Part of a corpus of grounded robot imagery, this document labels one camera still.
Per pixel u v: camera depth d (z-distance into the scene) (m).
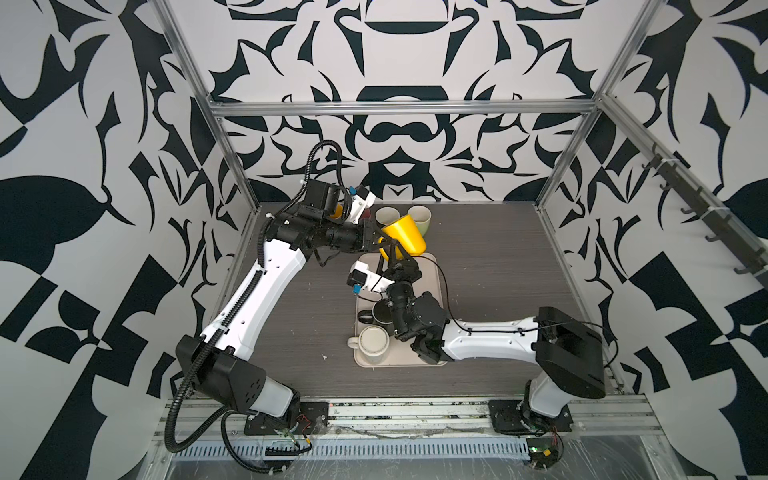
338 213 0.60
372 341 0.79
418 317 0.53
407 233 0.69
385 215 1.03
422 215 1.07
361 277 0.61
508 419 0.74
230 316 0.42
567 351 0.46
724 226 0.55
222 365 0.39
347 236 0.62
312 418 0.74
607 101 0.87
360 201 0.65
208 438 0.70
